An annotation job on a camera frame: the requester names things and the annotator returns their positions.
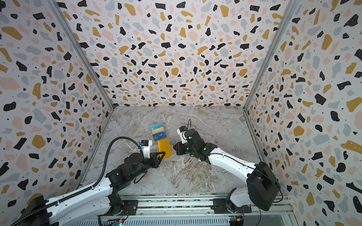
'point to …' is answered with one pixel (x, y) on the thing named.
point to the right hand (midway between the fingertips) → (173, 145)
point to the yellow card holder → (164, 146)
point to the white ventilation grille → (186, 222)
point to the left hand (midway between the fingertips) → (167, 151)
